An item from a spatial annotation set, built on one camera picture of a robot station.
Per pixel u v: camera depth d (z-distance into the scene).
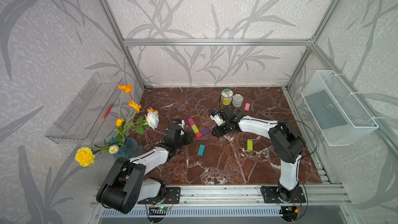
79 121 0.66
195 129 0.96
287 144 0.50
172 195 0.73
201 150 0.89
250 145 0.90
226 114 0.77
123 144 0.67
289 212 0.76
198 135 0.94
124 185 0.42
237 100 1.06
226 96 1.05
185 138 0.80
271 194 0.75
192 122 0.99
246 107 1.08
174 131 0.69
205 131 0.97
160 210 0.72
